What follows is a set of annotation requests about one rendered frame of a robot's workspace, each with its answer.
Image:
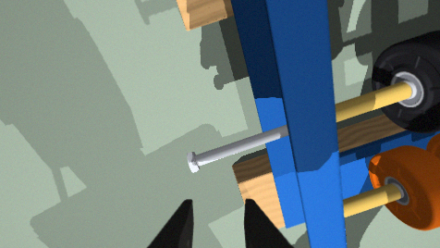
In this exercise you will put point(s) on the light brown wooden block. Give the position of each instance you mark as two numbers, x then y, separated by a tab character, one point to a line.
197	13
255	177

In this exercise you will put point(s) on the yellow axle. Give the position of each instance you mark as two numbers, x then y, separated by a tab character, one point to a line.
373	100

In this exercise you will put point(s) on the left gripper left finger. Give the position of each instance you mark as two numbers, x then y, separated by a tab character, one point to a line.
178	230

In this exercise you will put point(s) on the white metal rod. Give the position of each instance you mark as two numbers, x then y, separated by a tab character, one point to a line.
195	161

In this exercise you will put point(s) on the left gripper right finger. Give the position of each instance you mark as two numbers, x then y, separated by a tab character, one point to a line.
260	231

